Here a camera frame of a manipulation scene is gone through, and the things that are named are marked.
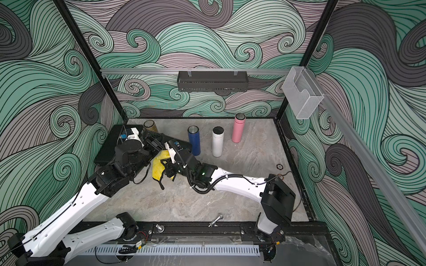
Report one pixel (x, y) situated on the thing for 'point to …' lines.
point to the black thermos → (163, 138)
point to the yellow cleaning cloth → (158, 167)
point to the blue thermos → (194, 140)
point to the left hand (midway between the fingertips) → (162, 136)
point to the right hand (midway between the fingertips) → (159, 162)
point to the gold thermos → (150, 125)
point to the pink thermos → (238, 127)
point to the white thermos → (217, 141)
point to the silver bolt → (213, 223)
